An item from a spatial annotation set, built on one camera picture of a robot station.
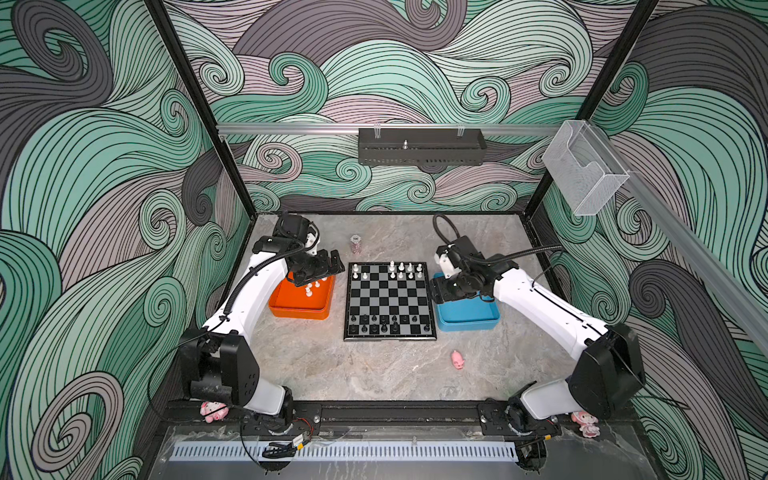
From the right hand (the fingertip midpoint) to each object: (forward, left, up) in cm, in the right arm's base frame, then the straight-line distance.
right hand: (443, 290), depth 83 cm
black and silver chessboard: (+2, +15, -11) cm, 19 cm away
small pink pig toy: (-16, -4, -11) cm, 20 cm away
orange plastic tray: (+2, +40, -12) cm, 42 cm away
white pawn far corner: (+11, +27, -11) cm, 31 cm away
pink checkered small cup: (+23, +27, -8) cm, 36 cm away
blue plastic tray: (-2, -11, -12) cm, 16 cm away
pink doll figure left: (-30, +58, -9) cm, 66 cm away
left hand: (+4, +32, +5) cm, 32 cm away
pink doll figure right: (-32, -32, -10) cm, 46 cm away
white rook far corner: (+14, +27, -11) cm, 32 cm away
